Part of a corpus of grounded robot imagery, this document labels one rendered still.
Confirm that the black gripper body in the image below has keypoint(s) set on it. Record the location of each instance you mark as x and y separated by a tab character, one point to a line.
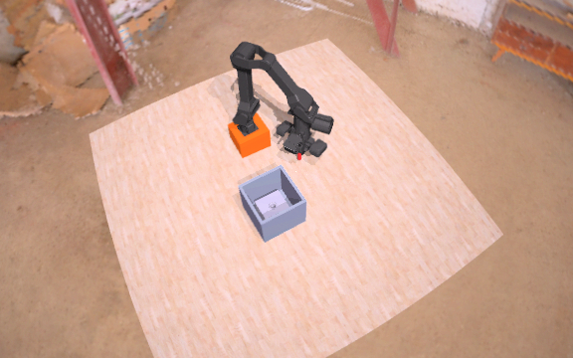
316	148

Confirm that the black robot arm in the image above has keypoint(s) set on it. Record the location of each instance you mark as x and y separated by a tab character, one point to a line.
298	99

